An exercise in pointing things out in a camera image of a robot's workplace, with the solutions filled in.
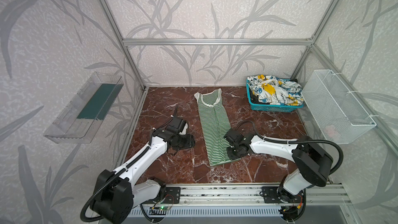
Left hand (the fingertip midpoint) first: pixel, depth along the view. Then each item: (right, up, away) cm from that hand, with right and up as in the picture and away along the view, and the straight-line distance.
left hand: (193, 139), depth 82 cm
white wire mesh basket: (+62, +17, -19) cm, 67 cm away
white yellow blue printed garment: (+53, +27, +20) cm, 63 cm away
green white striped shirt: (+12, +5, +17) cm, 21 cm away
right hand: (+20, -8, +5) cm, 22 cm away
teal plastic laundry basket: (+50, +16, +19) cm, 56 cm away
